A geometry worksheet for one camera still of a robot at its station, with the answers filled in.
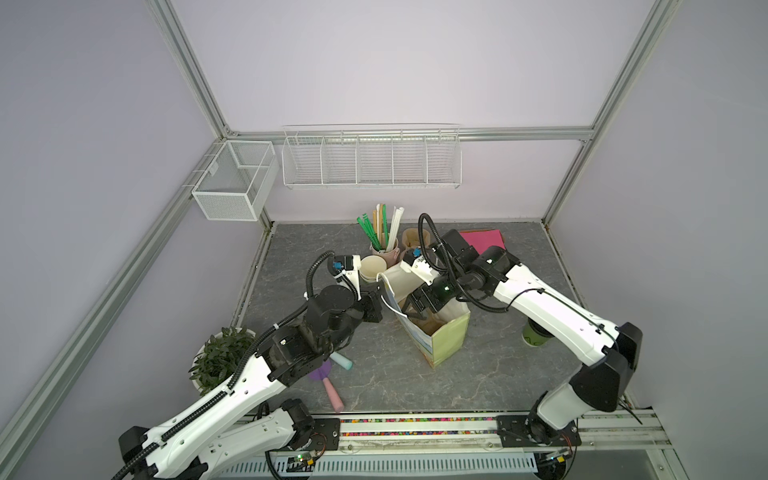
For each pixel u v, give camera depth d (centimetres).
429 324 64
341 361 84
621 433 76
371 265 93
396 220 98
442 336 64
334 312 46
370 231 98
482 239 109
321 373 83
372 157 99
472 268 53
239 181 102
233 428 43
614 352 42
